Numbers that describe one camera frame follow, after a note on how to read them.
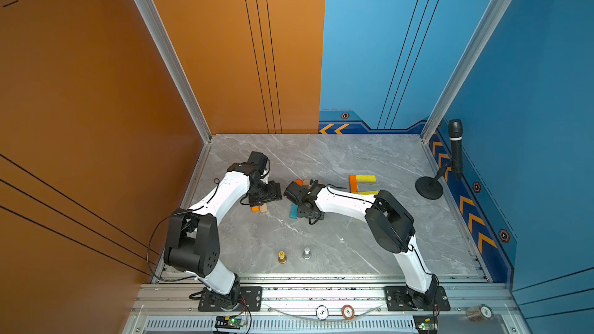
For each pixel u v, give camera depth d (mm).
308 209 672
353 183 1020
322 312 710
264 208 936
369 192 999
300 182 1020
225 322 712
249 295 741
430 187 989
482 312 657
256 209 932
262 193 750
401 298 726
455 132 791
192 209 475
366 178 1023
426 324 710
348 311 710
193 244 462
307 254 802
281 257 774
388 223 523
